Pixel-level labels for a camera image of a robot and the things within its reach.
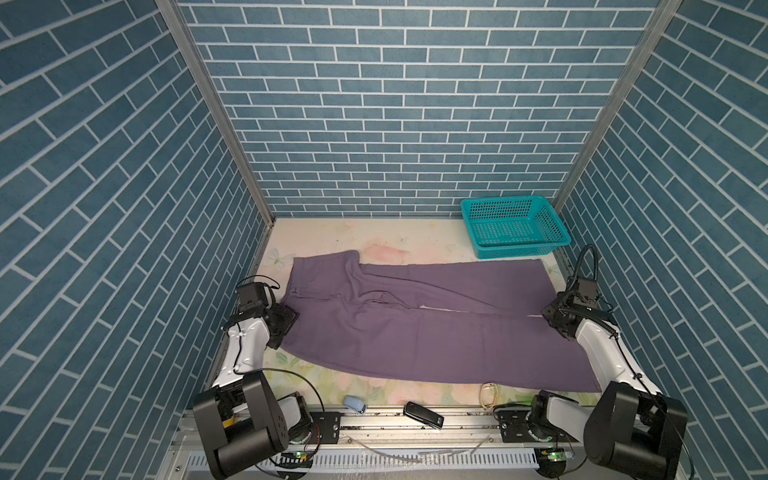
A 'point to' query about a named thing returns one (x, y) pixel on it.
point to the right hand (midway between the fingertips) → (553, 310)
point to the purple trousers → (479, 320)
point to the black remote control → (423, 415)
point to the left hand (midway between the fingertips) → (291, 317)
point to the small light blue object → (355, 402)
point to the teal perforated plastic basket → (509, 225)
